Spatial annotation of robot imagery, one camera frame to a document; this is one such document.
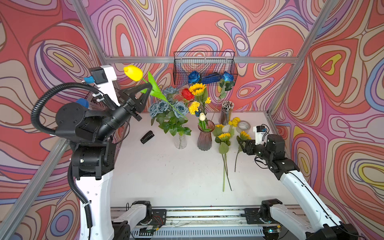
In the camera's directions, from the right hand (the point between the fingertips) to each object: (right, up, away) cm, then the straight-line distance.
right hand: (243, 144), depth 79 cm
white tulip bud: (-22, +12, +2) cm, 26 cm away
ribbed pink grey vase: (-20, +1, +11) cm, 23 cm away
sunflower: (-8, +2, +17) cm, 19 cm away
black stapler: (-59, +2, +23) cm, 63 cm away
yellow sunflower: (+7, +4, +20) cm, 21 cm away
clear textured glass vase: (-35, 0, +17) cm, 39 cm away
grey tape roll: (+11, +10, +32) cm, 35 cm away
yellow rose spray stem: (+3, +12, +29) cm, 31 cm away
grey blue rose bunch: (-38, +16, -7) cm, 42 cm away
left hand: (-38, +21, -37) cm, 57 cm away
